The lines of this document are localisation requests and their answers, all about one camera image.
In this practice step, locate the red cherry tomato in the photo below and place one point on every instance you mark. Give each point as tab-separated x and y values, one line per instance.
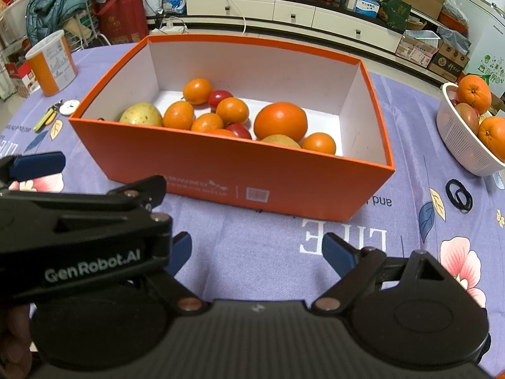
238	131
219	98

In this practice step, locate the reddish mango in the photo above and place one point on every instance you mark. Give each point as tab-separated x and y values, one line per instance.
467	120

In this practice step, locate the blue-grey jacket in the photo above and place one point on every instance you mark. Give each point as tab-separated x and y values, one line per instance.
55	4

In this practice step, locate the red bag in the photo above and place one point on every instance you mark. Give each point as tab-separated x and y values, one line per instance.
122	19

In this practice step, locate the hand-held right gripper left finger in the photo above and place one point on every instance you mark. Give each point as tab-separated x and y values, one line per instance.
182	248

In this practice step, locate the orange cardboard box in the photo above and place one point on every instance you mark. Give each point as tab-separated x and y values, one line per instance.
197	173

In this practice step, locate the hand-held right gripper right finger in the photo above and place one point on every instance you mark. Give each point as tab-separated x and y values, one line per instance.
335	254

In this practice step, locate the purple floral tablecloth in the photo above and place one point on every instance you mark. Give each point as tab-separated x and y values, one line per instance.
256	244

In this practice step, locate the white round disc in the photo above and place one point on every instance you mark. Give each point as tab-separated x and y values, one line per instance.
71	107

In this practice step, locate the large orange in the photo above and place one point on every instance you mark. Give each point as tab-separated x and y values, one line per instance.
493	136
280	121
219	132
473	92

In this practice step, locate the dark green box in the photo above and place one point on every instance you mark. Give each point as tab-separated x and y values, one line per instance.
394	14

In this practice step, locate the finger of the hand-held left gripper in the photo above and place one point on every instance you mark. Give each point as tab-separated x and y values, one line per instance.
118	221
37	165

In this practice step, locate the white printed carton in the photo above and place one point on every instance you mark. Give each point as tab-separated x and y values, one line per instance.
416	49

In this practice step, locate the white fridge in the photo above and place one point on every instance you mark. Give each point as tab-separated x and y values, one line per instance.
483	39

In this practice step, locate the person's left hand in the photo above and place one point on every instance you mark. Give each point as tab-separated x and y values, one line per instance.
15	331

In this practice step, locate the brown carton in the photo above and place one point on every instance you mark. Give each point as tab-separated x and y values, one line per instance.
449	63

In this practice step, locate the red and white carton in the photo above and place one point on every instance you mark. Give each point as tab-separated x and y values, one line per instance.
17	77

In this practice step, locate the white plastic basket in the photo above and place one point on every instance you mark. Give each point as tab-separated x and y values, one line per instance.
461	142

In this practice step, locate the white TV stand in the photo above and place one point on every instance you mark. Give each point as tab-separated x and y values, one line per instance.
292	14

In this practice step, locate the orange and white tub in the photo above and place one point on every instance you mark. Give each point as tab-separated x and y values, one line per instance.
51	67

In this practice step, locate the small orange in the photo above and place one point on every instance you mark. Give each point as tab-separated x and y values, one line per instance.
232	110
318	143
207	123
197	90
178	115

